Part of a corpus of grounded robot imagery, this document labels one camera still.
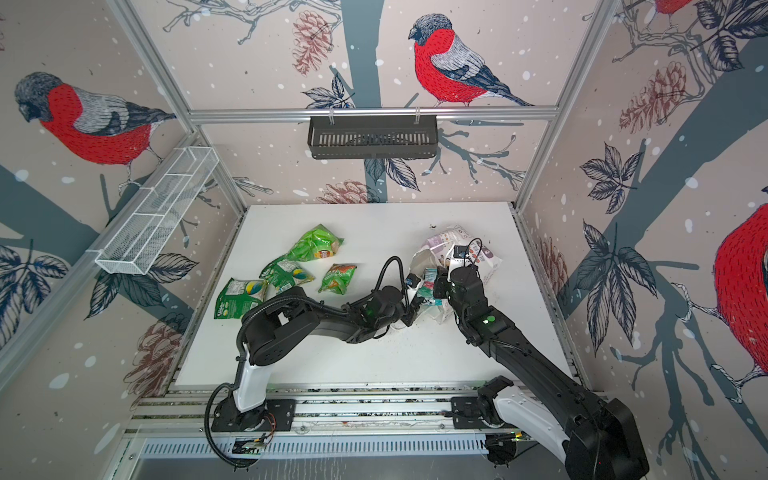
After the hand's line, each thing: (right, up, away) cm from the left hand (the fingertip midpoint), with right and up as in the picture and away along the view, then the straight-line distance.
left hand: (424, 299), depth 88 cm
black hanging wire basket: (-17, +55, +18) cm, 60 cm away
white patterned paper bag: (+4, +16, -18) cm, 25 cm away
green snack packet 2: (-27, +6, +5) cm, 28 cm away
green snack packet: (-35, +17, +10) cm, 40 cm away
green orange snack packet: (-45, +6, +10) cm, 47 cm away
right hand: (+4, +10, -7) cm, 13 cm away
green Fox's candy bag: (-58, 0, +4) cm, 59 cm away
